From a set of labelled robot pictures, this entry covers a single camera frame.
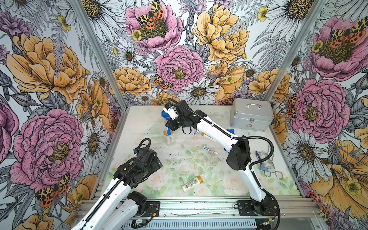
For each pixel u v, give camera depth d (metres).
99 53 0.88
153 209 0.74
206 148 0.97
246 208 0.74
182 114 0.68
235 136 0.57
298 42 0.85
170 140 0.97
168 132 0.89
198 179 0.82
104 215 0.43
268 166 0.86
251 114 0.99
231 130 1.08
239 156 0.57
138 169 0.53
